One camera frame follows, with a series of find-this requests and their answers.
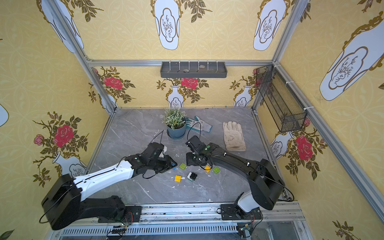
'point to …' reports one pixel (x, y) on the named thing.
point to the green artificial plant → (174, 117)
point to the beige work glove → (233, 138)
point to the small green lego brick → (216, 170)
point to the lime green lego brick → (183, 166)
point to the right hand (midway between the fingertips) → (190, 163)
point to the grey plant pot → (176, 133)
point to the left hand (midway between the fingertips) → (178, 165)
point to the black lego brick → (193, 176)
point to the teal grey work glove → (205, 126)
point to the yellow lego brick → (177, 178)
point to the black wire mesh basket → (285, 109)
